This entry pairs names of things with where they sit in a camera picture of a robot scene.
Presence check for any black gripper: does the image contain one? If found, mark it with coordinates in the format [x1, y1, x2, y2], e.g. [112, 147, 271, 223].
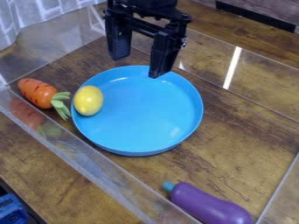
[104, 0, 192, 79]

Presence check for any blue round tray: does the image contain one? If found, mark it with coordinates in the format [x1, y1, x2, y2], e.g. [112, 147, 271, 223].
[70, 66, 204, 157]

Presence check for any purple toy eggplant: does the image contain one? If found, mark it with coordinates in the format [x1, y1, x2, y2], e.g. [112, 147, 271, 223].
[163, 182, 253, 224]

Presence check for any yellow toy lemon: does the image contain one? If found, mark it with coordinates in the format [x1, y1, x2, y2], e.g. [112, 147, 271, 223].
[72, 86, 104, 116]

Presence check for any white patterned curtain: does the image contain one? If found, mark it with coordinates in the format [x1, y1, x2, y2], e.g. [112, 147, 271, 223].
[0, 0, 106, 51]

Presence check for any orange toy carrot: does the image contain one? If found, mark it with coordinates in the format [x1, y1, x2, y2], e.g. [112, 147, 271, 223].
[17, 78, 70, 121]

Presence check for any blue plastic crate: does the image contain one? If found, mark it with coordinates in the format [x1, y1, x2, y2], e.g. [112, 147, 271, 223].
[0, 193, 29, 224]

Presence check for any clear acrylic triangle bracket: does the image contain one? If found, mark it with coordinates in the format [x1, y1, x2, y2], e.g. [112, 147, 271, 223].
[88, 5, 106, 35]

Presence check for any clear acrylic barrier wall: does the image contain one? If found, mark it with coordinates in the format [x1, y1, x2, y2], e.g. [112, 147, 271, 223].
[0, 75, 200, 224]

